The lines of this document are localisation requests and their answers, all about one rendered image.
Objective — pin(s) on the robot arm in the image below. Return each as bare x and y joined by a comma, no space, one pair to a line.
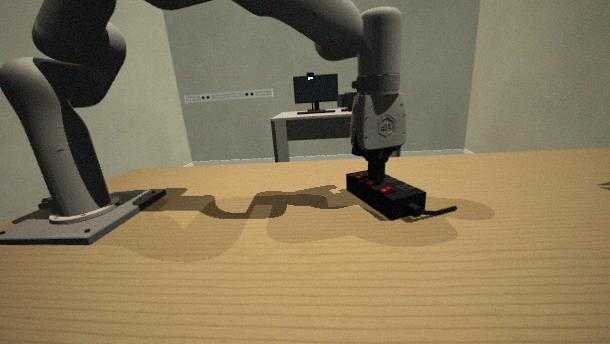
43,92

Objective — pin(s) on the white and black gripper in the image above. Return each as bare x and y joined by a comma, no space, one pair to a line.
378,124

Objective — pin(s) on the black power strip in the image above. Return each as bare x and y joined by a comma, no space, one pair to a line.
394,204

